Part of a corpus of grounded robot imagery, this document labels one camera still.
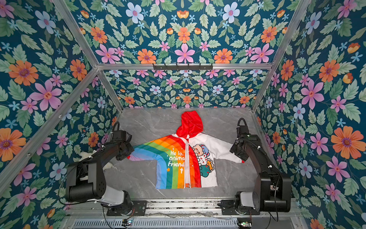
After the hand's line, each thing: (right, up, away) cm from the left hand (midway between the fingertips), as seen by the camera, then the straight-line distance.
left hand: (131, 150), depth 93 cm
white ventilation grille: (+23, -33, -22) cm, 46 cm away
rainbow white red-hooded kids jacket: (+37, -6, -2) cm, 37 cm away
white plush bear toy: (-23, -1, -11) cm, 25 cm away
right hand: (+70, 0, -8) cm, 70 cm away
